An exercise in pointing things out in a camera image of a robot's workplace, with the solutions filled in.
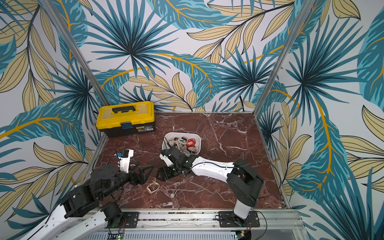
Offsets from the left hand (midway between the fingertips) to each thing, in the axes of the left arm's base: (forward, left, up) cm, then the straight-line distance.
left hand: (146, 168), depth 67 cm
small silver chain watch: (-6, -10, -22) cm, 25 cm away
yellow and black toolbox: (+35, +24, -7) cm, 43 cm away
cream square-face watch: (+26, -13, -18) cm, 34 cm away
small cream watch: (+30, -8, -20) cm, 37 cm away
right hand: (+3, -4, -14) cm, 15 cm away
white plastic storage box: (+21, -23, -19) cm, 36 cm away
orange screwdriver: (+20, -53, -22) cm, 61 cm away
